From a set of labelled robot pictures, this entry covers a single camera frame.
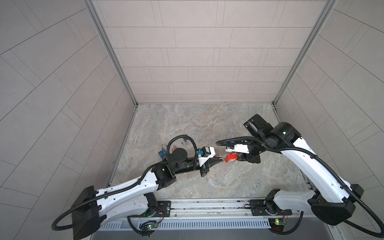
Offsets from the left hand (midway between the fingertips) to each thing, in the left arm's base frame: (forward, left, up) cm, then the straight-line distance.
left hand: (223, 161), depth 61 cm
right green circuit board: (-20, -26, -25) cm, 41 cm away
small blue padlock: (+25, +19, -26) cm, 40 cm away
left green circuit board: (-21, +30, -21) cm, 42 cm away
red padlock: (+1, -3, +1) cm, 4 cm away
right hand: (+4, -7, -3) cm, 9 cm away
